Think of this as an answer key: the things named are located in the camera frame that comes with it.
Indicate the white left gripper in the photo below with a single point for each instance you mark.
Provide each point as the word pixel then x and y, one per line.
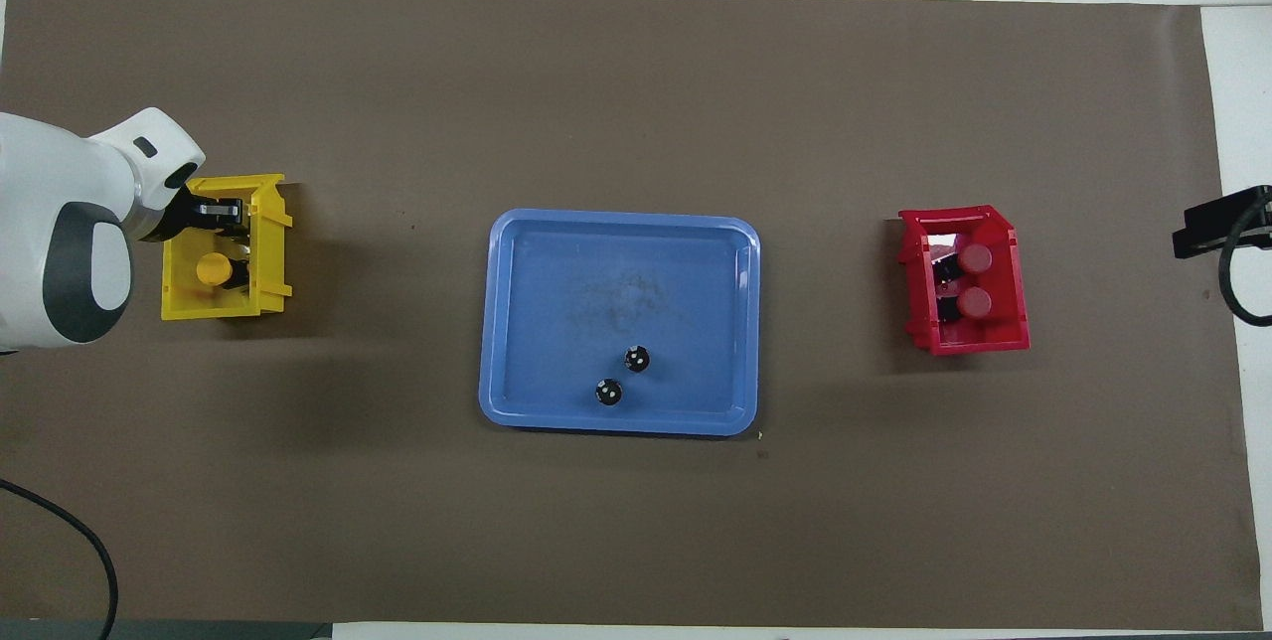
pixel 164 148

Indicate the red push button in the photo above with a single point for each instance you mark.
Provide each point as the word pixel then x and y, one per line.
pixel 974 302
pixel 976 257

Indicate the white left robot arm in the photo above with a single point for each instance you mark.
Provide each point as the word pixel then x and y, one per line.
pixel 40 183

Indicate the yellow plastic bin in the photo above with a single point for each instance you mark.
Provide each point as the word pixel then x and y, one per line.
pixel 273 262

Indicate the red plastic bin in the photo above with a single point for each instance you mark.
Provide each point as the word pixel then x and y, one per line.
pixel 1009 322

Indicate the blue plastic tray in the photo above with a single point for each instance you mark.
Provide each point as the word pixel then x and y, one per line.
pixel 556 322

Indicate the black cylinder component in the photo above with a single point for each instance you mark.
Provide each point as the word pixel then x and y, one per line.
pixel 636 359
pixel 608 393

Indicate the brown paper table mat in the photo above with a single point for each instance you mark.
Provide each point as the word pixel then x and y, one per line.
pixel 636 103

